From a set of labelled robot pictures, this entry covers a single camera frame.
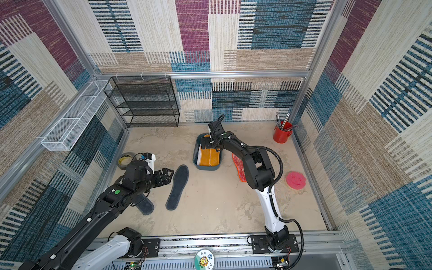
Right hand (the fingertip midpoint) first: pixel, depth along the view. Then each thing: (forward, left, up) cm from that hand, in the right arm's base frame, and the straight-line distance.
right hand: (211, 144), depth 102 cm
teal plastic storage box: (-2, +9, -3) cm, 10 cm away
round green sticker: (-57, +1, +2) cm, 57 cm away
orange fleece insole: (-7, +1, -3) cm, 8 cm away
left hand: (-25, +19, +11) cm, 33 cm away
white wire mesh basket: (-16, +59, +28) cm, 68 cm away
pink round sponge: (-23, -44, -3) cm, 50 cm away
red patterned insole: (-13, -17, -6) cm, 22 cm away
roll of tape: (-6, +52, -5) cm, 52 cm away
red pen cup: (+6, -43, +3) cm, 44 cm away
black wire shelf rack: (+26, +43, +12) cm, 52 cm away
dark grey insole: (-34, +33, -6) cm, 48 cm away
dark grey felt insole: (-19, +17, -5) cm, 26 cm away
